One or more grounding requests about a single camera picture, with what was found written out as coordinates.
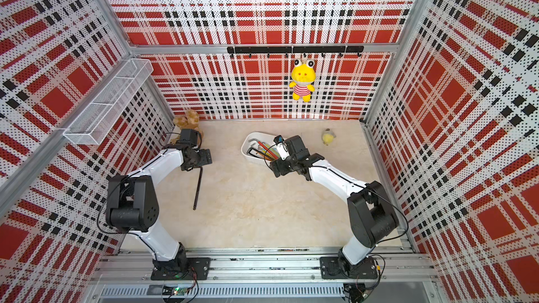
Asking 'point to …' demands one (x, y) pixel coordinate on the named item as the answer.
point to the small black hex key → (252, 148)
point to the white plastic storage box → (260, 137)
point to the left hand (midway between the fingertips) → (204, 159)
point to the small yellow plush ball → (328, 137)
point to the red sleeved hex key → (271, 152)
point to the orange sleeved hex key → (262, 155)
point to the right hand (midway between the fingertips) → (282, 160)
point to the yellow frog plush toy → (302, 74)
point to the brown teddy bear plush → (189, 120)
